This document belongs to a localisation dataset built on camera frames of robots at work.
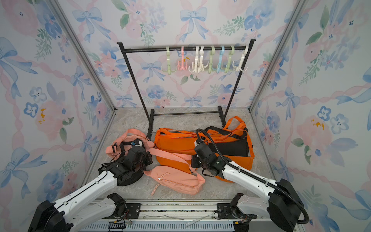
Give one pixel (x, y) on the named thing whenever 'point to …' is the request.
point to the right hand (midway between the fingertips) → (194, 158)
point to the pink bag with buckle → (132, 137)
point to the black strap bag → (233, 143)
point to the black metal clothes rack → (150, 113)
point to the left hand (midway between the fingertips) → (152, 154)
